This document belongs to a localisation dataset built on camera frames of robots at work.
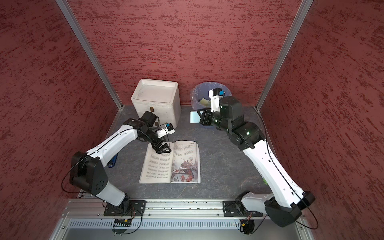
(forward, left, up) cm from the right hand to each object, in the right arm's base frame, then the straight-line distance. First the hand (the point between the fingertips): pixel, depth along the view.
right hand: (197, 114), depth 64 cm
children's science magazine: (-9, +10, -35) cm, 38 cm away
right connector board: (-38, -23, -40) cm, 60 cm away
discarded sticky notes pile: (+29, -7, -22) cm, 38 cm away
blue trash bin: (+35, -3, -15) cm, 38 cm away
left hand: (-2, +19, -25) cm, 31 cm away
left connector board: (-35, +39, -40) cm, 66 cm away
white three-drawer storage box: (+31, +24, -17) cm, 42 cm away
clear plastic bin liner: (+30, -2, -15) cm, 34 cm away
